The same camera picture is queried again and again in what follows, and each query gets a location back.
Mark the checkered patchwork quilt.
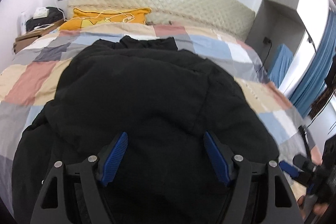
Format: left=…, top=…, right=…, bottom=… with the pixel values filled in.
left=0, top=21, right=315, bottom=203

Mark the black bag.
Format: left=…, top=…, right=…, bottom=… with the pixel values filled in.
left=26, top=7, right=65, bottom=30

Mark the floral pillow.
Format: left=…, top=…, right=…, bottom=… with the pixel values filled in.
left=146, top=20, right=175, bottom=26

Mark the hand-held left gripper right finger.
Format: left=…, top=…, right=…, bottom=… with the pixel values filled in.
left=203, top=131, right=302, bottom=224

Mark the white bottle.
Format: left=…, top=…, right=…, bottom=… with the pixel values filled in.
left=20, top=11, right=27, bottom=33

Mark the yellow pillow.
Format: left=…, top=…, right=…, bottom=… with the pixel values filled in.
left=59, top=7, right=152, bottom=31

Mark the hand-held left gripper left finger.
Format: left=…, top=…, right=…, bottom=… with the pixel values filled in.
left=30, top=132, right=129, bottom=224

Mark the black puffer jacket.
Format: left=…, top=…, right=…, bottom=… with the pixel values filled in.
left=12, top=35, right=280, bottom=224

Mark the white charging cable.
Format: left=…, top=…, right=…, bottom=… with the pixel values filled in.
left=55, top=0, right=135, bottom=24

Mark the blue curtain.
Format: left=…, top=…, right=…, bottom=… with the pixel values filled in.
left=289, top=10, right=336, bottom=118

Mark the dark patterned cloth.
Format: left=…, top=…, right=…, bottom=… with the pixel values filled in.
left=308, top=56, right=336, bottom=125

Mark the person's right hand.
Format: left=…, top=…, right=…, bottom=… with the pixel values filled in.
left=312, top=202, right=330, bottom=216

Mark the wooden nightstand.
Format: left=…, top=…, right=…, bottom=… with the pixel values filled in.
left=12, top=20, right=65, bottom=52

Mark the white tissue box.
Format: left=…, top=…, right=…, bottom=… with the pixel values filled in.
left=33, top=7, right=49, bottom=18

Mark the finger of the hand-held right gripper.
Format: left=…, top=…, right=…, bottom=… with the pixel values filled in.
left=299, top=126, right=317, bottom=152
left=279, top=160, right=319, bottom=186

